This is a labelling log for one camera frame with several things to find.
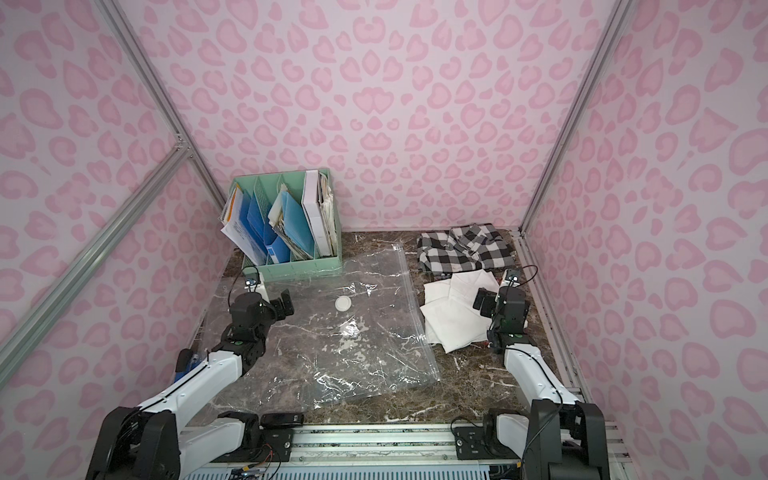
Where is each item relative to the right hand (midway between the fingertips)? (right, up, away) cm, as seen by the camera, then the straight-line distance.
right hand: (498, 288), depth 87 cm
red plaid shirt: (-3, -17, +2) cm, 17 cm away
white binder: (-56, +23, +9) cm, 61 cm away
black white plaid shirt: (-5, +13, +23) cm, 27 cm away
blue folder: (-63, +20, +10) cm, 67 cm away
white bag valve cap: (-47, -6, +11) cm, 48 cm away
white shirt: (-13, -9, +3) cm, 16 cm away
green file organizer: (-71, +10, +11) cm, 73 cm away
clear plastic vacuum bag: (-44, -15, +5) cm, 46 cm away
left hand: (-65, 0, -1) cm, 65 cm away
